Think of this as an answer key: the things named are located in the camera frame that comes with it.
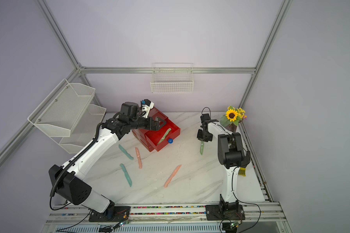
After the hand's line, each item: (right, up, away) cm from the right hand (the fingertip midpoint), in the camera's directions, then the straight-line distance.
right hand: (203, 140), depth 103 cm
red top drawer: (-30, +3, -16) cm, 34 cm away
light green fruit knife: (-26, +4, -16) cm, 31 cm away
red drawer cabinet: (-41, +6, -17) cm, 45 cm away
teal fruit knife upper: (-54, -7, -4) cm, 55 cm away
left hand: (-28, +12, -26) cm, 40 cm away
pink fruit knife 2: (-44, -11, -8) cm, 46 cm away
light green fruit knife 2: (-2, -4, -4) cm, 6 cm away
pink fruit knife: (-23, -22, -18) cm, 37 cm away
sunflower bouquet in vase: (+13, +14, -19) cm, 27 cm away
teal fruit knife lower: (-49, -20, -16) cm, 55 cm away
